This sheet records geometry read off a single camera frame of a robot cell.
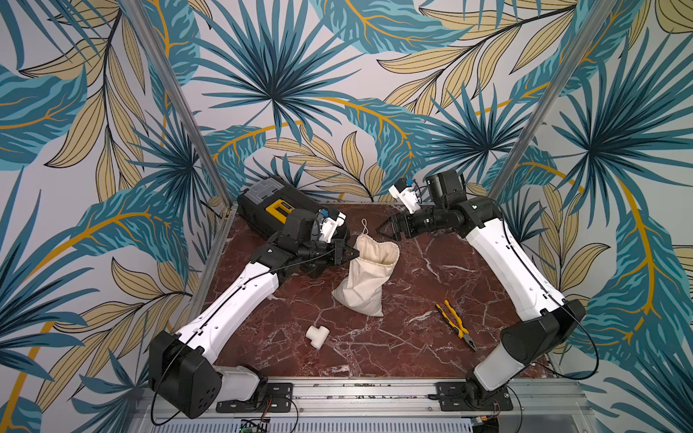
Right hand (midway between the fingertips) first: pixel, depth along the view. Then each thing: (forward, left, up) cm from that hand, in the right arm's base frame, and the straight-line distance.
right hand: (367, 239), depth 70 cm
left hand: (-3, +3, -4) cm, 5 cm away
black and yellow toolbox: (+26, +34, -13) cm, 44 cm away
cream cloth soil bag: (-4, -1, -11) cm, 11 cm away
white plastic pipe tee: (-15, +15, -28) cm, 35 cm away
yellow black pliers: (-14, -31, -31) cm, 45 cm away
